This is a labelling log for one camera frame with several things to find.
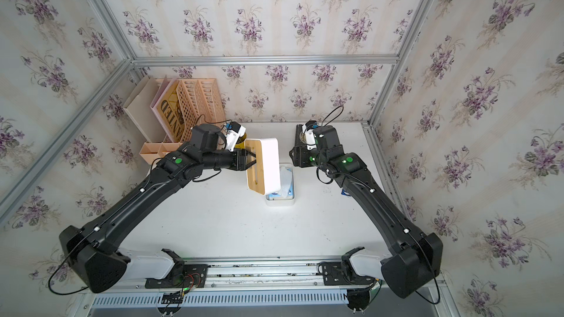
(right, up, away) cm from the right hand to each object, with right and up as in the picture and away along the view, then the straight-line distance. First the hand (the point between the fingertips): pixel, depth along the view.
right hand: (300, 152), depth 77 cm
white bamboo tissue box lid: (-12, -7, -14) cm, 19 cm away
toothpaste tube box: (+21, -18, +17) cm, 32 cm away
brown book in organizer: (-56, +18, +19) cm, 62 cm away
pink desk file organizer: (-55, +21, +25) cm, 63 cm away
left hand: (-14, -2, -7) cm, 16 cm away
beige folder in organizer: (-65, +16, +11) cm, 68 cm away
